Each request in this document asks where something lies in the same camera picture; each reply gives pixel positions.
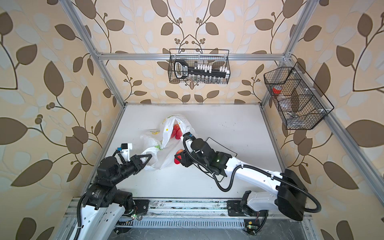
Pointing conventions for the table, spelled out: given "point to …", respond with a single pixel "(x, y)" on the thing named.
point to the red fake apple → (179, 156)
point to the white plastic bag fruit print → (162, 144)
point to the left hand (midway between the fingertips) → (152, 156)
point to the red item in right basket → (277, 89)
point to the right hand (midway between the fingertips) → (179, 155)
